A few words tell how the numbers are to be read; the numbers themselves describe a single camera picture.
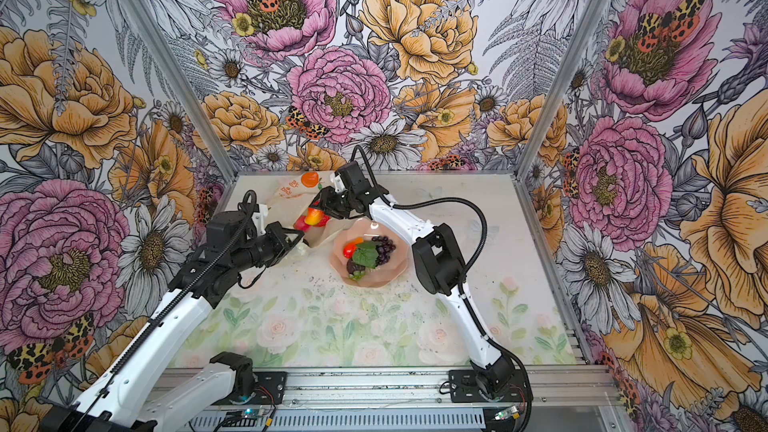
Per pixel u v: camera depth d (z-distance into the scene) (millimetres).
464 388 732
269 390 731
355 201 755
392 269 941
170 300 496
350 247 951
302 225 953
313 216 901
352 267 894
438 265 606
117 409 385
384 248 922
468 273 594
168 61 879
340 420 1118
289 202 894
